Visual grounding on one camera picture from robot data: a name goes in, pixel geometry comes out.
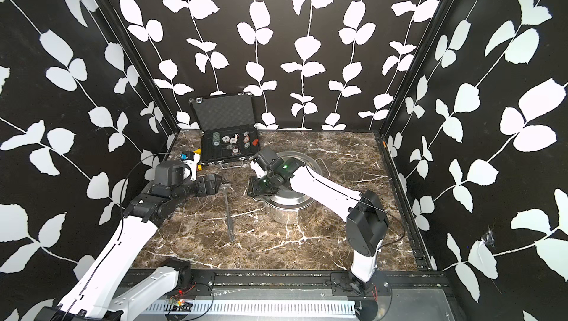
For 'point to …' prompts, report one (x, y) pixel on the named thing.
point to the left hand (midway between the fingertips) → (211, 175)
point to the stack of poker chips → (216, 138)
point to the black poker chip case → (228, 134)
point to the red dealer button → (255, 142)
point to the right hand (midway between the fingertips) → (247, 190)
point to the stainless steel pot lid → (286, 197)
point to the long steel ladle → (230, 223)
